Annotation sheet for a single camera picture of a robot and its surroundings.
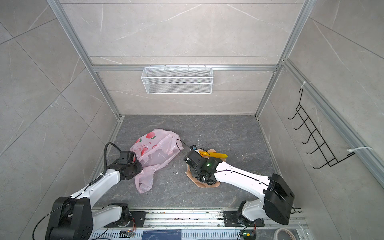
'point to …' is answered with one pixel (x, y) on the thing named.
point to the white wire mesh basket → (177, 80)
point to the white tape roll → (277, 231)
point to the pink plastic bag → (153, 149)
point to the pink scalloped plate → (191, 176)
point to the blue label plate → (173, 234)
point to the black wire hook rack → (323, 148)
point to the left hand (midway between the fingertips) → (139, 164)
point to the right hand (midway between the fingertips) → (196, 164)
